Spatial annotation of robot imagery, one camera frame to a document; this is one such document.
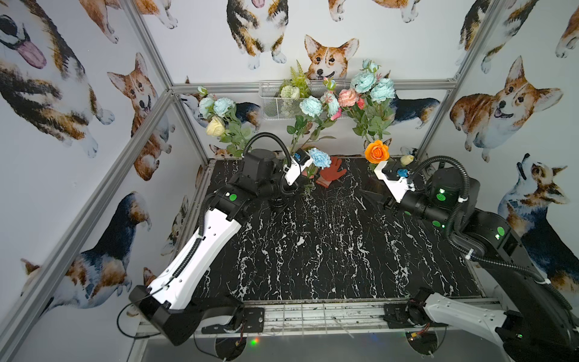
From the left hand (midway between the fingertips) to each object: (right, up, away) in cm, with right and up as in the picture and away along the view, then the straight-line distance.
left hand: (309, 174), depth 66 cm
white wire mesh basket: (-14, +28, +24) cm, 39 cm away
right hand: (+14, -1, -10) cm, 17 cm away
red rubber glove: (+11, +1, +48) cm, 49 cm away
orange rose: (+22, +8, +8) cm, 24 cm away
